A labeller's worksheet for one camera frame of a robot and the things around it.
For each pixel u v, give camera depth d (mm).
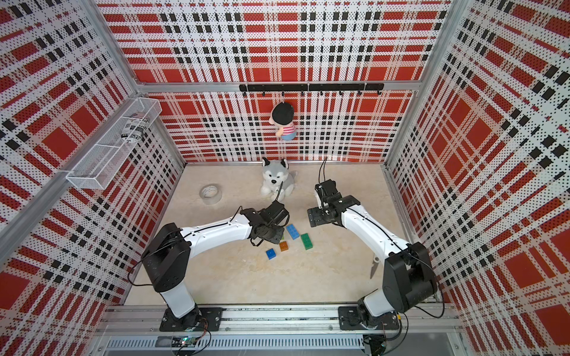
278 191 1019
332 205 618
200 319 723
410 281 422
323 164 1277
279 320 750
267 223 656
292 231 934
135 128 765
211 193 1075
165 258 458
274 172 926
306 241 909
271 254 880
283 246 890
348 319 722
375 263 862
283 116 935
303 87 887
